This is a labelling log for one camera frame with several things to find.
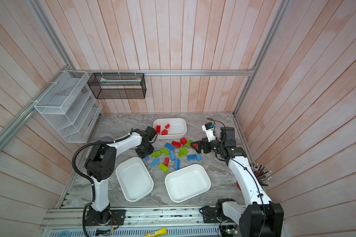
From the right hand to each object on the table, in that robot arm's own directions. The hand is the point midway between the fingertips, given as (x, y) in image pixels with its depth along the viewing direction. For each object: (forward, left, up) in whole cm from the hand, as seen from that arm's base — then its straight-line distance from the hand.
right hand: (198, 141), depth 79 cm
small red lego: (+25, +20, -18) cm, 37 cm away
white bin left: (-15, +37, -19) cm, 44 cm away
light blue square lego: (0, -3, -18) cm, 18 cm away
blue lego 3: (-2, +31, -17) cm, 35 cm away
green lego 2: (-7, +20, -19) cm, 29 cm away
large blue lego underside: (0, +2, -18) cm, 18 cm away
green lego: (+2, +26, -20) cm, 33 cm away
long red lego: (+9, +12, -19) cm, 24 cm away
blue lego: (+7, +17, -18) cm, 25 cm away
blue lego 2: (0, +15, -17) cm, 22 cm away
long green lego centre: (+5, +7, -19) cm, 21 cm away
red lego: (+24, +27, -20) cm, 41 cm away
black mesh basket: (+43, +55, +6) cm, 70 cm away
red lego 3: (+12, +8, -18) cm, 23 cm away
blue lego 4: (-6, +12, -17) cm, 21 cm away
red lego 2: (+20, +21, -18) cm, 34 cm away
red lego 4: (-3, +18, -20) cm, 27 cm away
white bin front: (-16, +5, -21) cm, 27 cm away
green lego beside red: (+11, +4, -19) cm, 23 cm away
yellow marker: (-40, +19, -18) cm, 48 cm away
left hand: (0, +30, -18) cm, 35 cm away
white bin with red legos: (+30, +14, -20) cm, 39 cm away
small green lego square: (+2, +9, -19) cm, 21 cm away
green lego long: (+5, +21, -19) cm, 29 cm away
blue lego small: (-4, +26, -19) cm, 32 cm away
